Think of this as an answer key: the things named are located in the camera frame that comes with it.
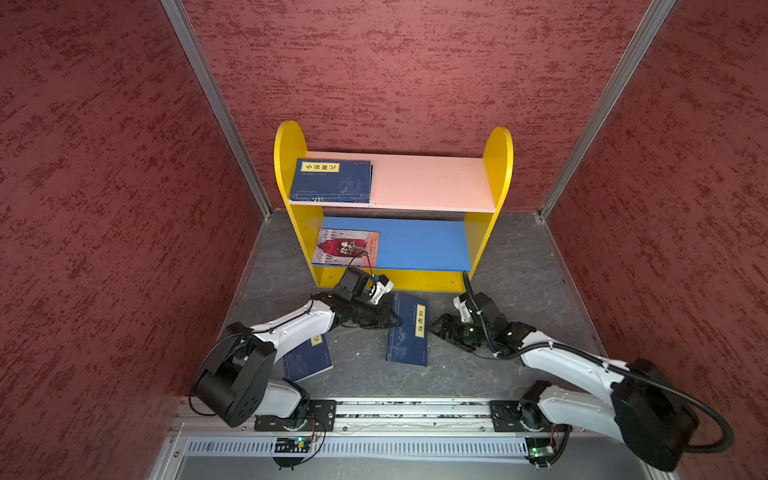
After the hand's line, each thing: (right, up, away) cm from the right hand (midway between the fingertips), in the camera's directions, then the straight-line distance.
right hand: (435, 340), depth 82 cm
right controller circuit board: (+24, -22, -11) cm, 35 cm away
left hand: (-10, +4, -2) cm, 11 cm away
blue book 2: (-8, 0, -2) cm, 8 cm away
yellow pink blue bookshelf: (-2, +36, -8) cm, 37 cm away
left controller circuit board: (-36, -22, -11) cm, 44 cm away
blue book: (-36, -6, +1) cm, 37 cm away
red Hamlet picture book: (-26, +26, +8) cm, 38 cm away
